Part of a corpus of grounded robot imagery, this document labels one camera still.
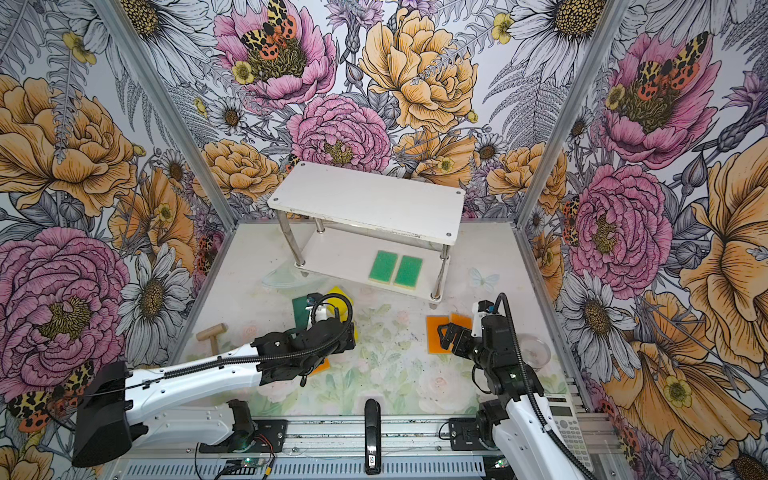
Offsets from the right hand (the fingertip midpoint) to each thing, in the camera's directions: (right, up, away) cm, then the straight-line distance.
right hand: (451, 342), depth 81 cm
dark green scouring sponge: (-44, +5, +13) cm, 46 cm away
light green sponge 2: (-19, +19, +18) cm, 32 cm away
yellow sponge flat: (-27, +13, -16) cm, 34 cm away
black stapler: (-20, -19, -10) cm, 30 cm away
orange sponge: (-3, -1, +12) cm, 13 cm away
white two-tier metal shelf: (-29, +32, -6) cm, 44 cm away
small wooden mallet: (-69, -1, +10) cm, 70 cm away
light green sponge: (-11, +17, +16) cm, 26 cm away
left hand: (-30, +2, -1) cm, 30 cm away
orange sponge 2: (+6, +3, +13) cm, 15 cm away
